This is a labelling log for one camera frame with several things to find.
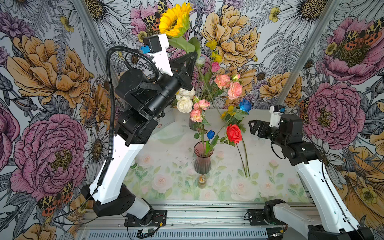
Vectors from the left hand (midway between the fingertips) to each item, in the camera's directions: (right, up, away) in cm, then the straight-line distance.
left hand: (196, 60), depth 44 cm
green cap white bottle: (-36, -42, +43) cm, 70 cm away
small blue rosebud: (+7, -23, +28) cm, 37 cm away
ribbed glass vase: (+4, -32, +36) cm, 49 cm away
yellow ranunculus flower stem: (+31, -36, +54) cm, 72 cm away
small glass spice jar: (+3, -47, +34) cm, 58 cm away
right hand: (+28, -20, +29) cm, 45 cm away
